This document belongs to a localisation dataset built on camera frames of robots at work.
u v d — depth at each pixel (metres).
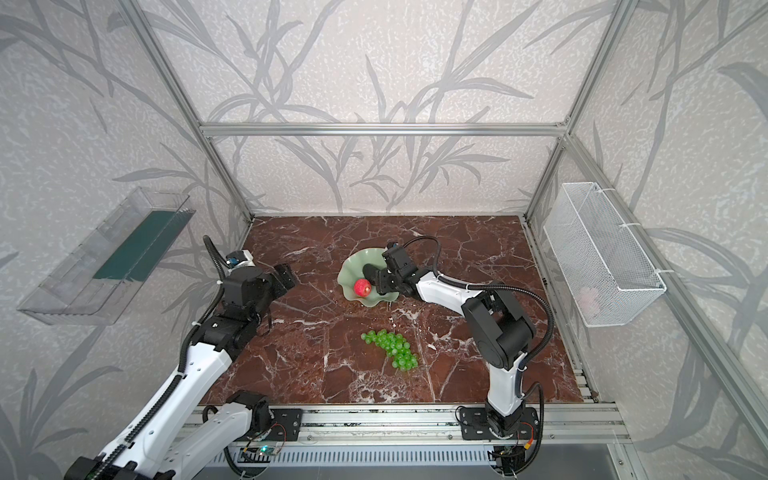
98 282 0.64
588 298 0.71
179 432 0.45
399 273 0.73
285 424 0.73
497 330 0.49
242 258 0.67
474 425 0.73
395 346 0.81
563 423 0.75
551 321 0.48
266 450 0.71
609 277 0.60
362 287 0.94
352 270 1.01
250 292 0.56
